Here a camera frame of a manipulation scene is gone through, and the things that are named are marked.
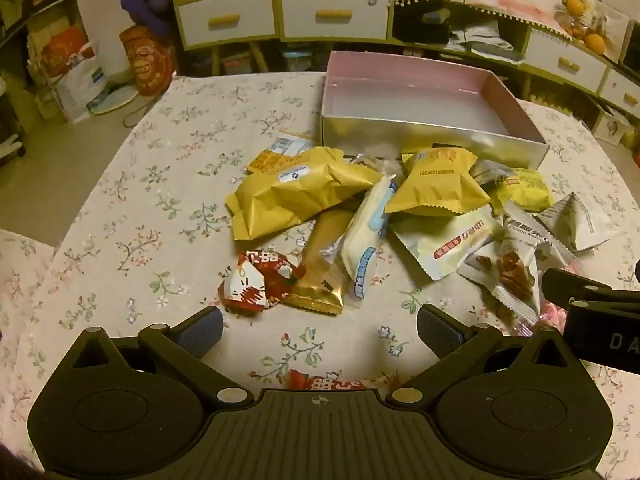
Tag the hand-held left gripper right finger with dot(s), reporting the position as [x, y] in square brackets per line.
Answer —
[440, 331]

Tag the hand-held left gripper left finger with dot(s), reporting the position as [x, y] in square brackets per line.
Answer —
[202, 334]

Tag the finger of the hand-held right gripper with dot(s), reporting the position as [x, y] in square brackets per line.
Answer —
[575, 282]

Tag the white triangular snack packet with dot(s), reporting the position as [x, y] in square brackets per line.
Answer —
[575, 220]

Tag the clear packet of brown nuts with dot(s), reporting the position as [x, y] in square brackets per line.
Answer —
[507, 272]

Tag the red and white snack packet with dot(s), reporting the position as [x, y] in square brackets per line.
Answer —
[260, 282]

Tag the cream packet with red label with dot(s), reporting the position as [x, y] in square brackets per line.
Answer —
[445, 247]

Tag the yellow-green snack packet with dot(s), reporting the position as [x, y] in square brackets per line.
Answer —
[522, 189]

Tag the long white blue-print packet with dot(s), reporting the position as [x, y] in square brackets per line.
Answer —
[367, 232]

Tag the small red snack packet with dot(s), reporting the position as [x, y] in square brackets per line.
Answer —
[320, 382]

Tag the gold snack packet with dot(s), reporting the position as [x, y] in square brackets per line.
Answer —
[322, 272]

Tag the silver grey snack packet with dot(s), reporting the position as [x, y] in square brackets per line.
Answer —
[486, 170]

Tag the yellow snack packet zigzag edge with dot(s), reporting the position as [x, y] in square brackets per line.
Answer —
[437, 182]

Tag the large yellow snack packet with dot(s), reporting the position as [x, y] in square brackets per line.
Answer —
[295, 195]

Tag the clear packet of brown biscuit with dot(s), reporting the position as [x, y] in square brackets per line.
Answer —
[369, 161]

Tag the small orange snack packet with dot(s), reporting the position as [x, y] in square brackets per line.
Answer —
[277, 152]

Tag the silver box with pink inside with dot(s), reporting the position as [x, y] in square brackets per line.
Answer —
[420, 105]

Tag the floral tablecloth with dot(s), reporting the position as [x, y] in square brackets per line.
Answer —
[150, 210]

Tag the orange fruit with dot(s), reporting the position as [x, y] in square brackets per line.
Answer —
[596, 43]
[575, 4]

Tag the white round base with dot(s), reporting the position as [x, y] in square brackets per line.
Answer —
[115, 99]

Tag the white drawer cabinet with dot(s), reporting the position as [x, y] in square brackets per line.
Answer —
[515, 35]

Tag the pile of folded papers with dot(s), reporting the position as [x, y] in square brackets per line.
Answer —
[485, 42]

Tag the orange printed bag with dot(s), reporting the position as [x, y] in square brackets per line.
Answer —
[147, 62]

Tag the white shopping bag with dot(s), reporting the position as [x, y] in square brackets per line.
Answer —
[80, 82]

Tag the blue-lidded clear container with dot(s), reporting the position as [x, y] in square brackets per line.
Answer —
[305, 61]

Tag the black device box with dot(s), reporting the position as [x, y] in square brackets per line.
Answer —
[420, 25]

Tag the red printed bag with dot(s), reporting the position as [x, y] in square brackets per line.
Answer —
[57, 47]

